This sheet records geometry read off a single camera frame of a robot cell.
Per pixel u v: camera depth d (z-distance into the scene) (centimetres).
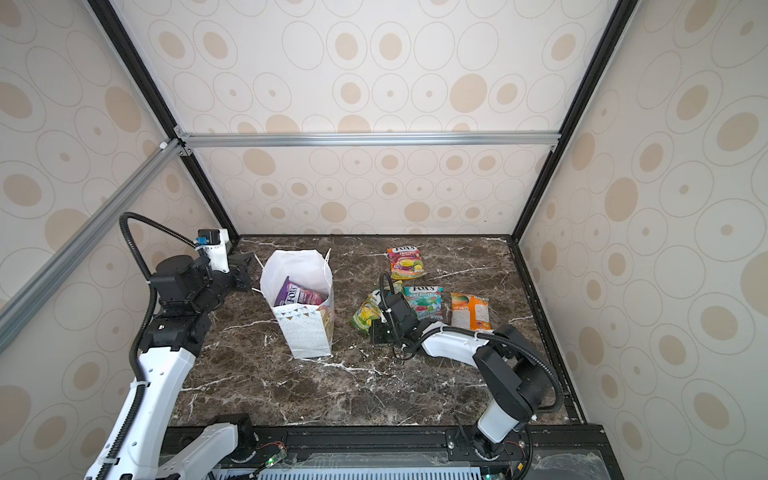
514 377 45
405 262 109
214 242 57
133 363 45
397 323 69
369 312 91
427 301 97
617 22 69
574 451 74
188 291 51
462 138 168
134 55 74
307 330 78
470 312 95
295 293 87
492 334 50
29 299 52
